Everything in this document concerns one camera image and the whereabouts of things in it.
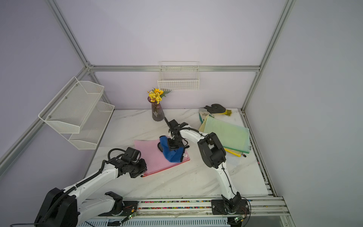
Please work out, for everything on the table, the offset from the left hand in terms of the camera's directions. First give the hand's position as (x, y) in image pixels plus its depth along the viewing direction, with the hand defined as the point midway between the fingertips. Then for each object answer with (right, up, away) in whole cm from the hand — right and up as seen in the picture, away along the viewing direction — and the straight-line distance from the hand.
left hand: (146, 170), depth 85 cm
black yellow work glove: (+51, +42, +38) cm, 76 cm away
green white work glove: (+38, +37, +31) cm, 61 cm away
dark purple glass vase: (+2, +35, +23) cm, 42 cm away
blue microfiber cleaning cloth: (+17, +8, +6) cm, 20 cm away
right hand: (+15, +10, +11) cm, 21 cm away
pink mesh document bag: (+3, +5, +6) cm, 8 cm away
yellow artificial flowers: (+3, +48, +11) cm, 50 cm away
